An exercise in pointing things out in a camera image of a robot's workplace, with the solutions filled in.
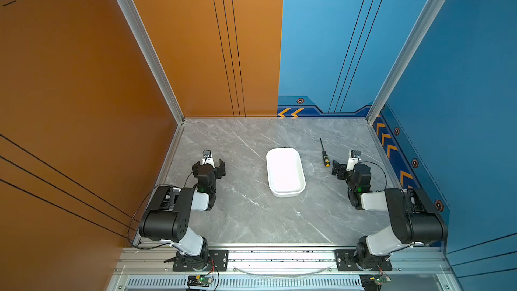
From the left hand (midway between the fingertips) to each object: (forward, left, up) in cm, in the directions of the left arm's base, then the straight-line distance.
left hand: (209, 159), depth 93 cm
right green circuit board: (-45, -65, -9) cm, 80 cm away
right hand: (0, -63, -1) cm, 63 cm away
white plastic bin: (-3, -36, -5) cm, 37 cm away
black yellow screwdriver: (+7, -57, -6) cm, 58 cm away
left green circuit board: (-46, -3, -9) cm, 47 cm away
